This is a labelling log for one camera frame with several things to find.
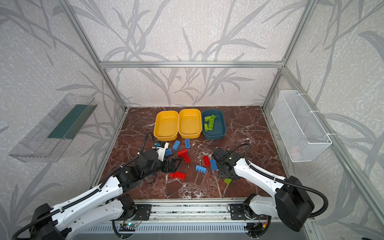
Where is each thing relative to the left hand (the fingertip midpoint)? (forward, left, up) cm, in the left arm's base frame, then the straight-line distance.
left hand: (177, 155), depth 77 cm
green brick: (-8, -27, -14) cm, 32 cm away
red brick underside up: (+6, -3, -15) cm, 16 cm away
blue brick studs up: (+14, +4, -15) cm, 21 cm away
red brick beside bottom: (-5, +5, -14) cm, 16 cm away
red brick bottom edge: (-6, -1, -14) cm, 15 cm away
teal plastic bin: (+30, -21, -13) cm, 39 cm away
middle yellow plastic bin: (+32, -4, -14) cm, 35 cm away
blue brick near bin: (+16, -3, -16) cm, 23 cm away
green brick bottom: (+28, -15, -14) cm, 35 cm away
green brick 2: (+37, -16, -15) cm, 43 cm away
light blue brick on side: (-2, -12, -14) cm, 19 cm away
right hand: (-3, -27, -12) cm, 29 cm away
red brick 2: (+3, -16, -14) cm, 21 cm away
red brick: (+8, +1, -15) cm, 17 cm away
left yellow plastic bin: (+30, +14, -15) cm, 36 cm away
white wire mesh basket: (+1, -54, +20) cm, 58 cm away
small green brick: (+39, -21, -14) cm, 46 cm away
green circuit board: (-29, +23, -18) cm, 41 cm away
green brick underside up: (+30, -19, -12) cm, 38 cm away
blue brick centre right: (+1, -20, -14) cm, 24 cm away
